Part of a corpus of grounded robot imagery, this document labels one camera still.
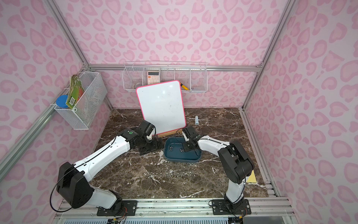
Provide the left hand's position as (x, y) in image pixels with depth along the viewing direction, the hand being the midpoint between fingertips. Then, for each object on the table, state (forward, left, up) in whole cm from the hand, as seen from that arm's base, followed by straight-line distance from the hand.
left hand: (158, 145), depth 82 cm
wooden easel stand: (+15, -7, -9) cm, 19 cm away
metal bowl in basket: (+37, +16, +16) cm, 43 cm away
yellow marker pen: (+39, -15, +12) cm, 44 cm away
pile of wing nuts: (+6, -6, -13) cm, 15 cm away
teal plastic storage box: (+4, -8, -14) cm, 17 cm away
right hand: (+7, -16, -12) cm, 21 cm away
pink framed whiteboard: (+24, -1, +10) cm, 26 cm away
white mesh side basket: (+7, +38, +18) cm, 43 cm away
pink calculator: (+42, +6, +18) cm, 46 cm away
